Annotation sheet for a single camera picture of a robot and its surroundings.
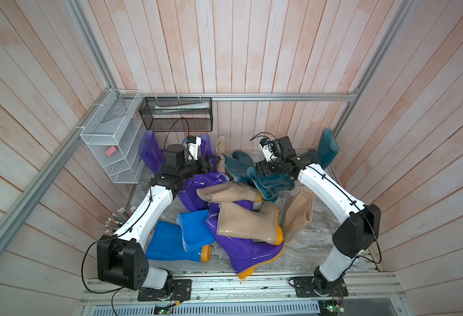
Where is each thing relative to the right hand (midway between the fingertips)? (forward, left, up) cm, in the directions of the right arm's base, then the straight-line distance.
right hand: (263, 164), depth 86 cm
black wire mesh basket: (+33, +44, +3) cm, 55 cm away
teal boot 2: (+12, +11, -15) cm, 22 cm away
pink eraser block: (+1, +66, +7) cm, 66 cm away
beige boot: (-15, +15, +1) cm, 21 cm away
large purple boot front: (-36, +8, -12) cm, 39 cm away
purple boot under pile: (-19, +30, +3) cm, 36 cm away
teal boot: (+12, -33, -1) cm, 35 cm away
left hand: (-5, +20, +7) cm, 22 cm away
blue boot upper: (-29, +27, -7) cm, 41 cm away
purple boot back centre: (+4, +25, +5) cm, 26 cm away
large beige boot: (-23, 0, -12) cm, 26 cm away
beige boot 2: (-21, -12, -4) cm, 25 cm away
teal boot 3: (-9, -2, -4) cm, 10 cm away
